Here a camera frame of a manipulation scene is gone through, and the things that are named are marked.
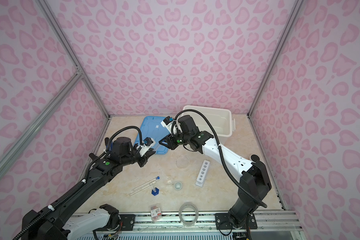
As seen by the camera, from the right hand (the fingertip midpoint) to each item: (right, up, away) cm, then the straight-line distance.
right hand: (162, 140), depth 74 cm
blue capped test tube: (-5, -24, +14) cm, 28 cm away
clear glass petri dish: (+9, -15, +20) cm, 26 cm away
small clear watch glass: (+2, -26, +12) cm, 29 cm away
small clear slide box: (-3, -36, 0) cm, 36 cm away
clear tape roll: (+13, -41, -1) cm, 42 cm away
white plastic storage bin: (+36, +12, +32) cm, 49 cm away
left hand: (-5, -4, +4) cm, 8 cm away
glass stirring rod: (-15, -29, +10) cm, 34 cm away
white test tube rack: (+21, -20, +12) cm, 32 cm away
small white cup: (+7, -26, +10) cm, 29 cm away
